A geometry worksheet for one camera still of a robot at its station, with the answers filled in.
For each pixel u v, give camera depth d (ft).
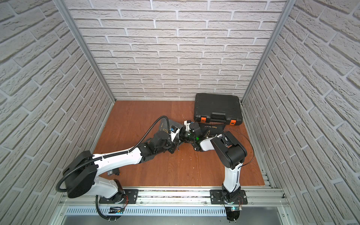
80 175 1.38
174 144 2.34
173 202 2.39
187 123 2.94
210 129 3.11
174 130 2.33
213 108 3.59
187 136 2.70
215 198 2.43
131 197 2.43
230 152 1.65
